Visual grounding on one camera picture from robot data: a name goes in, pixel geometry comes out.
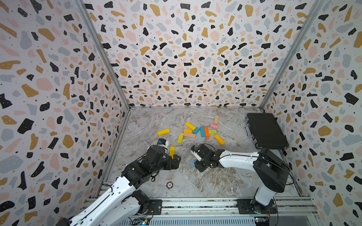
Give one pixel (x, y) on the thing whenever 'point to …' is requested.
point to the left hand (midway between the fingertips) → (175, 157)
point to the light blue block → (192, 163)
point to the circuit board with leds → (141, 221)
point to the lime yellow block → (180, 138)
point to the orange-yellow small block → (187, 131)
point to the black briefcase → (265, 131)
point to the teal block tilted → (196, 130)
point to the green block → (212, 132)
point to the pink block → (214, 126)
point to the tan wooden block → (189, 135)
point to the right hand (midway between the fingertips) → (198, 164)
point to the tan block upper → (216, 119)
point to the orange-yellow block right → (219, 139)
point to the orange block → (207, 132)
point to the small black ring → (169, 184)
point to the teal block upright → (202, 131)
